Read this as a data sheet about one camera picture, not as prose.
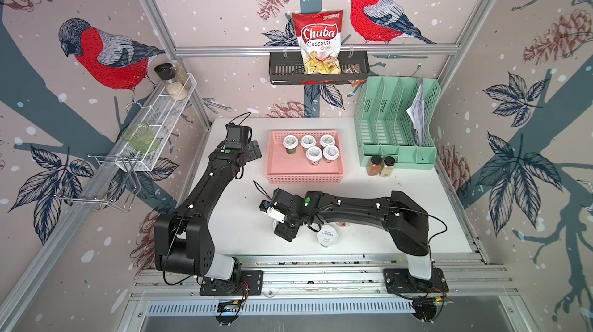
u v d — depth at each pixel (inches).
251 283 28.8
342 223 31.4
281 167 41.2
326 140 41.1
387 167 37.2
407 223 18.4
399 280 28.7
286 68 37.4
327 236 30.6
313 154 38.8
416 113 35.5
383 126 46.6
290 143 40.8
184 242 16.4
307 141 40.8
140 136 26.9
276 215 25.9
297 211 24.3
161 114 32.0
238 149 26.0
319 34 31.4
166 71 30.7
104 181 23.0
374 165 37.3
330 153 38.8
